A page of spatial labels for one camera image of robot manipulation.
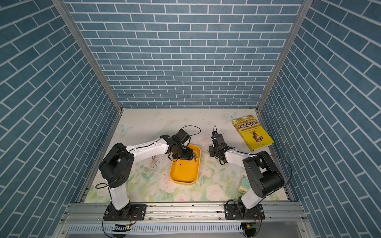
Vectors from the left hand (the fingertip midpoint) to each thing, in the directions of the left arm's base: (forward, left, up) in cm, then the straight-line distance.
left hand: (192, 158), depth 89 cm
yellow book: (+18, -44, -1) cm, 47 cm away
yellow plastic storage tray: (-7, +4, -4) cm, 9 cm away
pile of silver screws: (+3, -2, -3) cm, 5 cm away
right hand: (+9, -15, -2) cm, 17 cm away
